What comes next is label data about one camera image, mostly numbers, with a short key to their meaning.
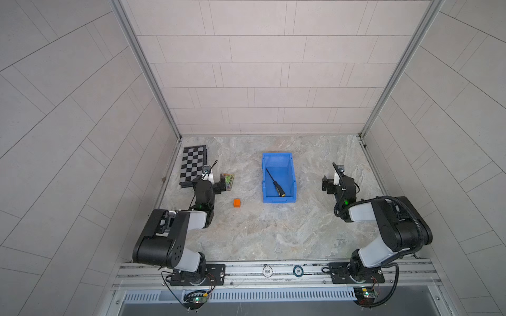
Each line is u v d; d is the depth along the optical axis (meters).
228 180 0.96
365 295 0.68
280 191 0.91
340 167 0.80
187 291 0.69
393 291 0.66
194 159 1.01
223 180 0.83
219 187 0.81
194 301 0.64
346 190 0.70
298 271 0.72
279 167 1.02
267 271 0.72
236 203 0.87
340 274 0.71
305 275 0.72
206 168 0.75
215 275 0.71
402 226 0.45
